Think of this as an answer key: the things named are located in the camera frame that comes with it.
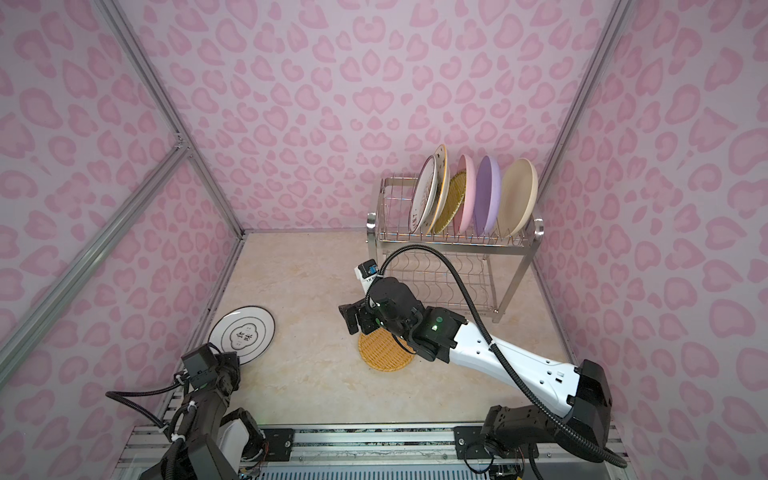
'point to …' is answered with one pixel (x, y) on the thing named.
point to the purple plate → (487, 194)
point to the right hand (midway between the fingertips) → (357, 302)
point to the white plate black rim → (243, 330)
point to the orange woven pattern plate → (382, 352)
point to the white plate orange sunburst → (423, 195)
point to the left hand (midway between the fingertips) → (237, 353)
